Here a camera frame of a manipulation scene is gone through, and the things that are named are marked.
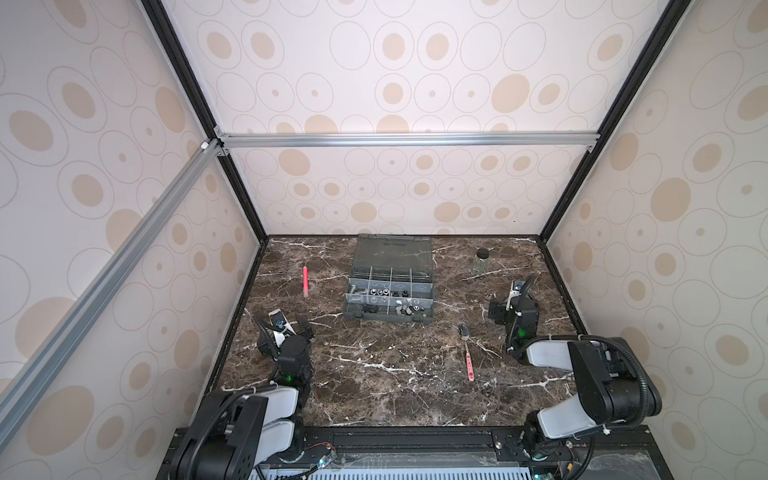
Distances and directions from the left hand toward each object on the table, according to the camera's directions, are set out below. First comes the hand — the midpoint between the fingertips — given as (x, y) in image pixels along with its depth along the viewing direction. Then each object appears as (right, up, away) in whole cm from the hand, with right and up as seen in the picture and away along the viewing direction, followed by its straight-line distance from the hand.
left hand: (288, 315), depth 85 cm
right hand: (+68, +4, +9) cm, 69 cm away
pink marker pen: (-1, +8, +21) cm, 22 cm away
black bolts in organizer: (+23, 0, +13) cm, 26 cm away
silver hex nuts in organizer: (+28, +5, +17) cm, 34 cm away
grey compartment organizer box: (+29, +9, +17) cm, 35 cm away
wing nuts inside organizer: (+35, -1, +12) cm, 37 cm away
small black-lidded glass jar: (+61, +14, +19) cm, 65 cm away
